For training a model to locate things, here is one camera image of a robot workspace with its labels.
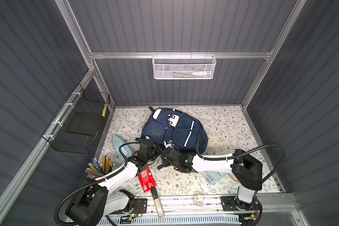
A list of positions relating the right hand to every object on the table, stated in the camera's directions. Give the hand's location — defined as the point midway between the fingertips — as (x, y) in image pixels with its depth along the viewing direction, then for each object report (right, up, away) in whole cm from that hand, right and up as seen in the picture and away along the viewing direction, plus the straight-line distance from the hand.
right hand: (164, 157), depth 84 cm
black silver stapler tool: (-3, -20, -12) cm, 24 cm away
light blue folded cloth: (-24, +4, +5) cm, 25 cm away
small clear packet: (+19, -19, -10) cm, 29 cm away
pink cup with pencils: (-36, -5, -10) cm, 38 cm away
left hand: (0, +7, +1) cm, 7 cm away
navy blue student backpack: (-2, +19, +12) cm, 23 cm away
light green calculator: (+29, -11, -2) cm, 31 cm away
